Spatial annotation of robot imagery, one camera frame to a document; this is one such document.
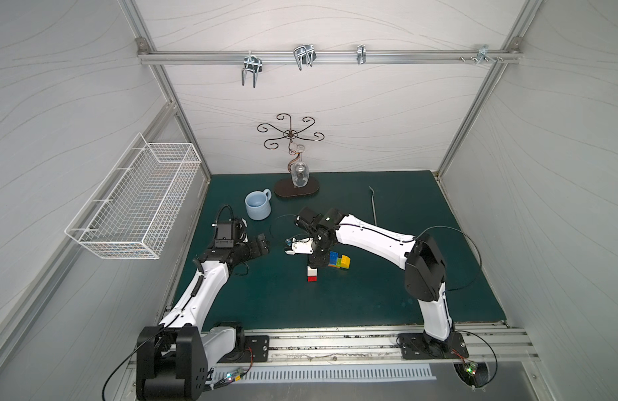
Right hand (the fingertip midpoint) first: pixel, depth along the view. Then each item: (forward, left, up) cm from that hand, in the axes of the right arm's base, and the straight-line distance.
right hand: (314, 253), depth 85 cm
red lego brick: (-6, 0, -7) cm, 9 cm away
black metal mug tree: (+34, +15, -4) cm, 37 cm away
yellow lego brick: (0, -11, -5) cm, 12 cm away
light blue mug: (+22, +25, -2) cm, 33 cm away
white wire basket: (-2, +50, +23) cm, 56 cm away
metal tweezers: (+30, -25, -8) cm, 40 cm away
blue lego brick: (+1, -7, -4) cm, 8 cm away
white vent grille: (-34, +3, -9) cm, 35 cm away
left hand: (+1, +19, +2) cm, 19 cm away
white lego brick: (-6, 0, -1) cm, 6 cm away
